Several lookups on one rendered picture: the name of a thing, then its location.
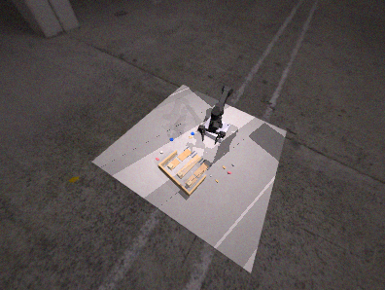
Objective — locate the tan strip with blue dots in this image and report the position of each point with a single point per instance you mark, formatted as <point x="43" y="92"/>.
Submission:
<point x="196" y="159"/>

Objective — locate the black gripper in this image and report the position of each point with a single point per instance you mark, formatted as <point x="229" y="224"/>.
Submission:
<point x="202" y="130"/>

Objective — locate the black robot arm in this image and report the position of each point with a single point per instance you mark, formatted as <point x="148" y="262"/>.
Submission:
<point x="218" y="110"/>

